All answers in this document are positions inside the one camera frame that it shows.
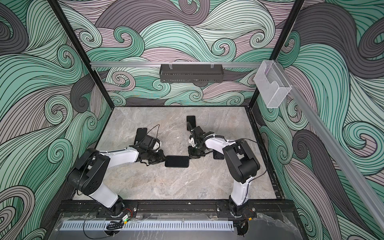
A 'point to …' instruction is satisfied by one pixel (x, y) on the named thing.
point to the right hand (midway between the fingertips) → (189, 157)
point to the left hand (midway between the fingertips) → (167, 158)
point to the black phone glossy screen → (178, 161)
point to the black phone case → (141, 133)
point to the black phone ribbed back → (191, 119)
